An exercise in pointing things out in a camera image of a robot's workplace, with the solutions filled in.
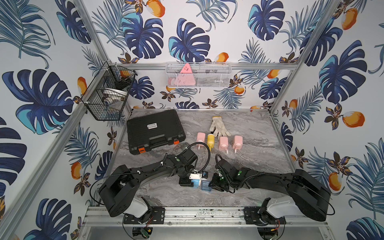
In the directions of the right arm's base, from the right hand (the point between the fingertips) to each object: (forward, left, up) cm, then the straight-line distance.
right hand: (208, 186), depth 83 cm
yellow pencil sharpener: (+26, -2, +6) cm, 27 cm away
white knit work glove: (+42, -9, +2) cm, 43 cm away
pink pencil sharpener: (+27, +4, +7) cm, 29 cm away
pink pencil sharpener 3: (+25, -20, +5) cm, 33 cm away
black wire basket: (+35, +52, +37) cm, 73 cm away
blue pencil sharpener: (-1, +7, +7) cm, 10 cm away
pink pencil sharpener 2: (+25, -10, +5) cm, 27 cm away
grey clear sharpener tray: (+27, +15, -1) cm, 31 cm away
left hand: (+4, +9, +3) cm, 10 cm away
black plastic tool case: (+34, +36, +6) cm, 50 cm away
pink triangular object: (+53, +14, +35) cm, 64 cm away
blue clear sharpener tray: (+1, +2, -1) cm, 2 cm away
